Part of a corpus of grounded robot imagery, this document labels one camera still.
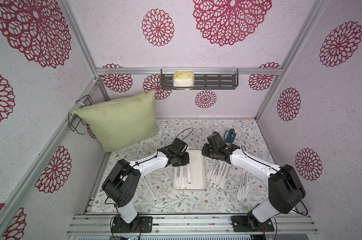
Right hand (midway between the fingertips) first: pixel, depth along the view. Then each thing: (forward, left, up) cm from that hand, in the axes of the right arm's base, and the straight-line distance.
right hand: (201, 148), depth 89 cm
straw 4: (-13, +9, -11) cm, 19 cm away
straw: (-21, +29, -11) cm, 38 cm away
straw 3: (-13, +11, -11) cm, 20 cm away
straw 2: (-13, +14, -11) cm, 22 cm away
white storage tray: (-3, +2, -14) cm, 15 cm away
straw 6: (-15, -26, -13) cm, 32 cm away
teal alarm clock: (+15, -21, -6) cm, 27 cm away
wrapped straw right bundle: (-10, -10, -11) cm, 18 cm away
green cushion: (+6, +44, +16) cm, 47 cm away
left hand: (-6, +7, -5) cm, 11 cm away
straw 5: (-12, +7, -7) cm, 16 cm away
